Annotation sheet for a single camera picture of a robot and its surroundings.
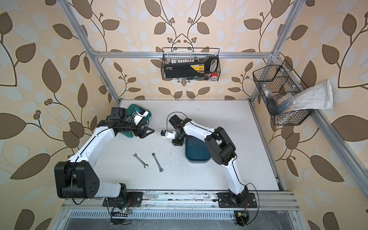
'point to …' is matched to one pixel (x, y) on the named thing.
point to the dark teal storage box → (196, 150)
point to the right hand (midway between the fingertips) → (177, 140)
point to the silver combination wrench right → (161, 169)
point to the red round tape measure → (214, 76)
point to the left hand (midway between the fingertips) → (149, 125)
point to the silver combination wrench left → (140, 160)
